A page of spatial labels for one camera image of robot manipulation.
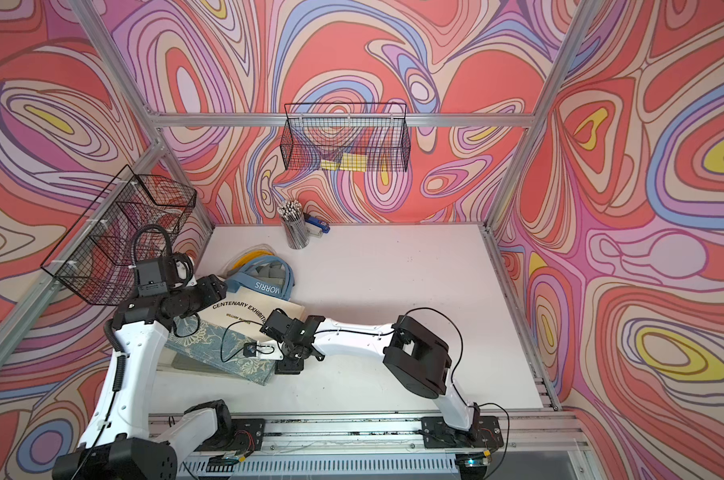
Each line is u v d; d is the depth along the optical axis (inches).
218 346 32.4
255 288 37.0
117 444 14.7
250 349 27.0
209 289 26.6
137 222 31.6
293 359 28.6
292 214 39.0
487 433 28.3
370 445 28.9
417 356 19.4
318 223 46.0
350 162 32.4
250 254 43.6
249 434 28.5
